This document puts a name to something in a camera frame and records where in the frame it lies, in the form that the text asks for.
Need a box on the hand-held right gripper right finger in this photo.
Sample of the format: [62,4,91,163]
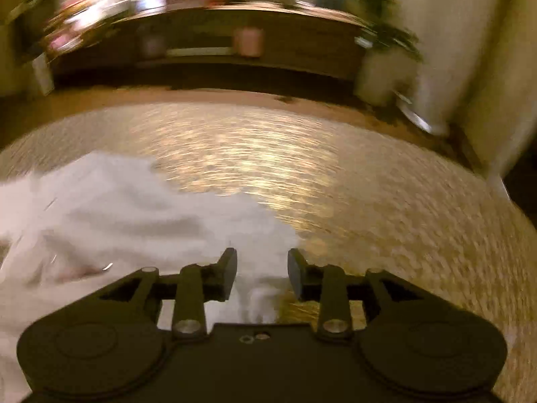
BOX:
[288,248,434,342]

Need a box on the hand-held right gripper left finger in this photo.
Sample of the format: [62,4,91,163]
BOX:
[98,247,238,340]

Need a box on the white printed sweatshirt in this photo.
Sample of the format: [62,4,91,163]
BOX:
[0,151,303,403]

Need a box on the white plant pot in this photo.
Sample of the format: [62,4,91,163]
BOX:
[356,48,417,106]

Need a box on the white flat box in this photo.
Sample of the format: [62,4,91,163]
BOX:
[165,46,234,58]

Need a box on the long wooden cabinet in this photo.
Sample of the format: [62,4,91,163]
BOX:
[45,6,371,90]

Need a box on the leafy green plant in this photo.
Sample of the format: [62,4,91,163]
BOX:
[356,0,425,64]

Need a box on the printed white cardboard box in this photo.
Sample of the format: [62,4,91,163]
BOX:
[31,54,56,96]

